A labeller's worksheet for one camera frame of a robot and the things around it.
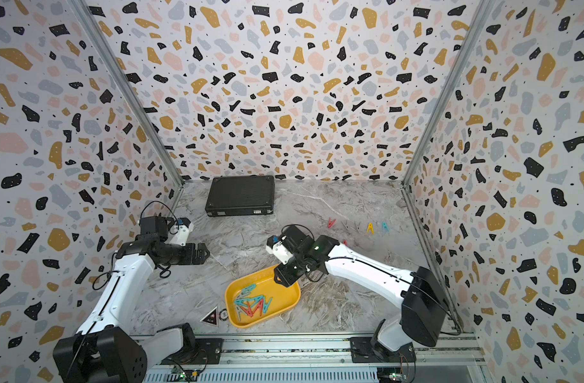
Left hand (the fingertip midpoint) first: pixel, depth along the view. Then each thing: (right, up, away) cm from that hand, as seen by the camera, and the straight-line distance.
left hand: (196, 252), depth 82 cm
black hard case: (+9, +20, +29) cm, 36 cm away
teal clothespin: (+72, +6, +23) cm, 76 cm away
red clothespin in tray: (+22, -18, 0) cm, 29 cm away
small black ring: (+10, -21, 0) cm, 23 cm away
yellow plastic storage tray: (+21, -16, +2) cm, 26 cm away
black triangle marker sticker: (+6, -22, -1) cm, 23 cm away
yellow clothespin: (+66, +6, +22) cm, 69 cm away
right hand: (+29, -6, -6) cm, 31 cm away
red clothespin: (+49, +8, +25) cm, 55 cm away
